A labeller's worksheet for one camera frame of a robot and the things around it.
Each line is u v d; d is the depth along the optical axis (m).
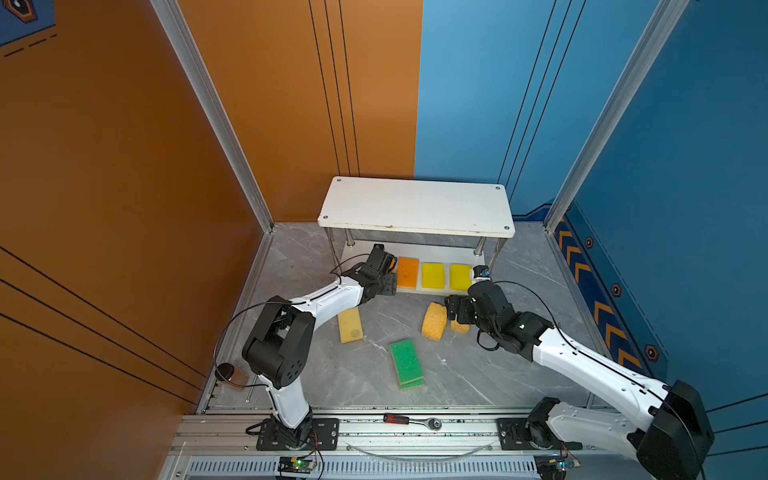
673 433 0.38
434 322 0.91
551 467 0.70
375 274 0.72
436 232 0.72
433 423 0.74
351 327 0.92
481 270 0.70
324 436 0.74
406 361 0.82
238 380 0.77
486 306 0.60
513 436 0.72
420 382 0.80
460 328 0.89
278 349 0.47
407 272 0.95
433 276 0.97
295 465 0.71
